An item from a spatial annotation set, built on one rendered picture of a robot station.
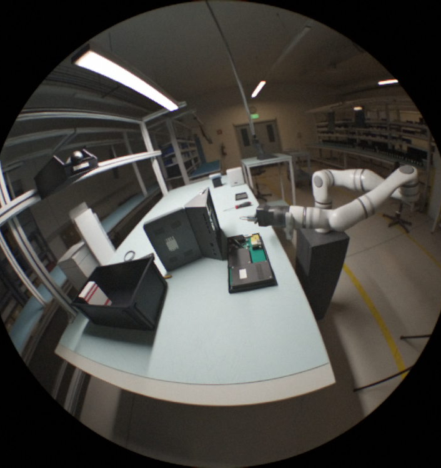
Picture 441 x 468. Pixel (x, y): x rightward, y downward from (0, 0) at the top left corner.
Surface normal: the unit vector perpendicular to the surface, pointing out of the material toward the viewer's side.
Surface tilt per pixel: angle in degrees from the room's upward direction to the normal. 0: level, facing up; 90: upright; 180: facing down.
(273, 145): 90
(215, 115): 90
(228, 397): 0
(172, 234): 90
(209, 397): 0
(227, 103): 90
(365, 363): 0
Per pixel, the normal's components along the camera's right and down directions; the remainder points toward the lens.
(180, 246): 0.35, 0.40
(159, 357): -0.25, -0.83
